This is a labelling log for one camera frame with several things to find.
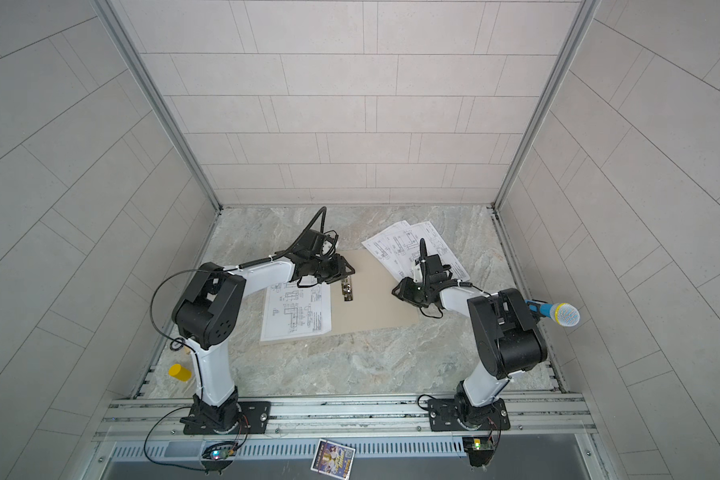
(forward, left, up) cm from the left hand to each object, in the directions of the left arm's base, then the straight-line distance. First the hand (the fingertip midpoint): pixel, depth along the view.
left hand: (360, 267), depth 92 cm
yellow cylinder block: (-31, +44, 0) cm, 53 cm away
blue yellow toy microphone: (-23, -45, +19) cm, 54 cm away
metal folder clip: (-6, +4, -4) cm, 8 cm away
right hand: (-6, -11, -5) cm, 14 cm away
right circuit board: (-45, -29, -5) cm, 54 cm away
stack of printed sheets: (+12, -13, -6) cm, 19 cm away
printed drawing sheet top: (-12, +20, -5) cm, 24 cm away
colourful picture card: (-47, +4, -3) cm, 48 cm away
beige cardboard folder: (-10, -4, -6) cm, 12 cm away
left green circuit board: (-46, +29, -1) cm, 54 cm away
